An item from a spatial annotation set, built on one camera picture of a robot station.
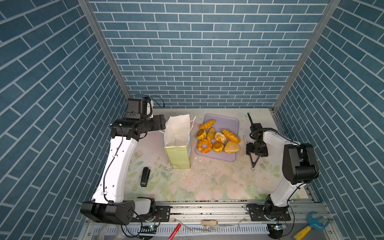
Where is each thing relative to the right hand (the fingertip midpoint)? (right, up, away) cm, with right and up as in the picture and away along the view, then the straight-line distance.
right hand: (253, 152), depth 94 cm
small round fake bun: (-23, +4, -1) cm, 23 cm away
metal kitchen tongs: (-2, -6, -5) cm, 8 cm away
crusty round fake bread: (-21, +10, +2) cm, 24 cm away
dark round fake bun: (-33, +11, +3) cm, 35 cm away
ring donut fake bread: (-31, +1, +1) cm, 31 cm away
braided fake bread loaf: (-14, +10, -2) cm, 18 cm away
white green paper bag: (-49, +6, +5) cm, 50 cm away
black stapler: (-65, -11, -10) cm, 67 cm away
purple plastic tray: (-17, +19, +19) cm, 32 cm away
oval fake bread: (-27, +12, +6) cm, 30 cm away
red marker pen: (-46, -31, -26) cm, 61 cm away
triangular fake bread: (-14, +4, -1) cm, 15 cm away
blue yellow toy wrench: (+20, -29, -24) cm, 43 cm away
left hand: (-54, +20, -22) cm, 62 cm away
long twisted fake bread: (-28, +17, +11) cm, 35 cm away
